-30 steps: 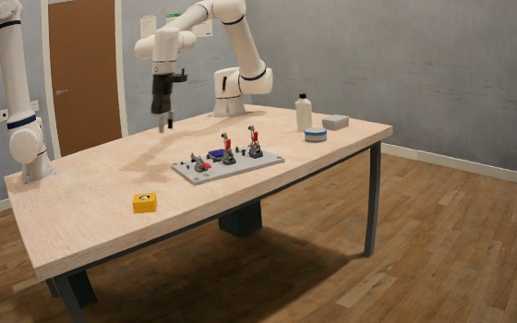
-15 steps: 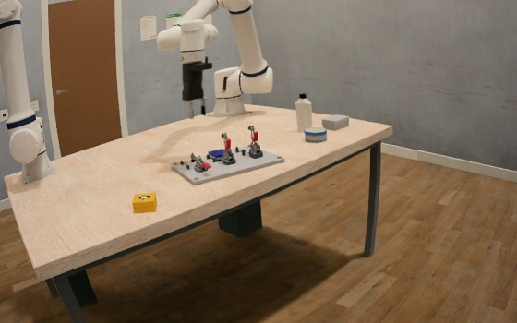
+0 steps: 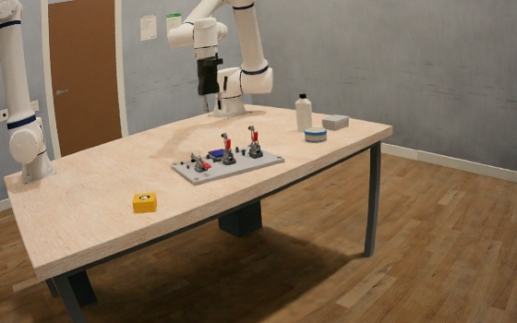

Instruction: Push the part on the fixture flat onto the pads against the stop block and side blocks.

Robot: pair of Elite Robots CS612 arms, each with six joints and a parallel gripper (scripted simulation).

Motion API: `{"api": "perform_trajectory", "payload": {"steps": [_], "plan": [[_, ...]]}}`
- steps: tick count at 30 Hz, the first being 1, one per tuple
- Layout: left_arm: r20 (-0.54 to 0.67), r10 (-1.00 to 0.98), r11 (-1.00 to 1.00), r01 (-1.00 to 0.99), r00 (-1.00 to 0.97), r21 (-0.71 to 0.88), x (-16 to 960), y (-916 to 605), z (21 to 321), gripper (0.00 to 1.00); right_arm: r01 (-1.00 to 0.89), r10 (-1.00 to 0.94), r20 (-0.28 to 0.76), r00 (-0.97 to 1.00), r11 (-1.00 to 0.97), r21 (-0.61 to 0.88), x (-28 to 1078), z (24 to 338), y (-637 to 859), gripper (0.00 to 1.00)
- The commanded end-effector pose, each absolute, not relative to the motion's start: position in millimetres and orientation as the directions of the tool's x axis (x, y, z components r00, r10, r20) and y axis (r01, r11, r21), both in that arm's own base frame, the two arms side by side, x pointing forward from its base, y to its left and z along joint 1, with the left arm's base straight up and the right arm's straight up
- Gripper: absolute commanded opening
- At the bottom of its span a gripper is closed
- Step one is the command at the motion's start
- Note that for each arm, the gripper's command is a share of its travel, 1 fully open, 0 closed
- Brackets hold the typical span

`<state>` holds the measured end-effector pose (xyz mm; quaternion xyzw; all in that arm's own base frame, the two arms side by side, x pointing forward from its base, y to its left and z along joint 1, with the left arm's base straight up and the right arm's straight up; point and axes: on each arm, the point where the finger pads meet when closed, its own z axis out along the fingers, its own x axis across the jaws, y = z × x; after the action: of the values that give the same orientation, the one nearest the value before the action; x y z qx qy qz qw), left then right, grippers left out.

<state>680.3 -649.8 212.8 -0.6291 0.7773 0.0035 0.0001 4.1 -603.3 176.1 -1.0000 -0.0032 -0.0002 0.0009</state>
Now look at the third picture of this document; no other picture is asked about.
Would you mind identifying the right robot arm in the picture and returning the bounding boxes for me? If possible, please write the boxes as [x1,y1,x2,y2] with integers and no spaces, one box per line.
[0,0,54,181]

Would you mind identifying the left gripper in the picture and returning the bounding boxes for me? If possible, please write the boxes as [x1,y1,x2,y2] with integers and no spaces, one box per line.
[195,47,223,113]

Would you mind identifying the grey toggle clamp with red handle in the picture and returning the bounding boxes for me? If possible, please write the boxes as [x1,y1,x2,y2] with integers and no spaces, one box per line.
[247,126,263,159]
[190,152,211,173]

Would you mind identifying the white plastic bottle with black cap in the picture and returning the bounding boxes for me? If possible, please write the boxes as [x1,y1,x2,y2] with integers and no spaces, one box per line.
[295,94,313,132]

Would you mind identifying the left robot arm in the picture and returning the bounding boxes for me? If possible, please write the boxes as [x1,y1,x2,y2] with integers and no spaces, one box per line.
[168,0,272,117]

